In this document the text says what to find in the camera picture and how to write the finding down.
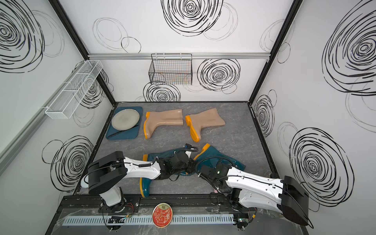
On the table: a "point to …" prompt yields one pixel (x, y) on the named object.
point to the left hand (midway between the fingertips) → (197, 163)
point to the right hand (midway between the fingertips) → (218, 188)
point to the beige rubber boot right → (208, 118)
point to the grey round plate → (125, 119)
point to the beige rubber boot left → (169, 117)
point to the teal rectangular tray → (132, 132)
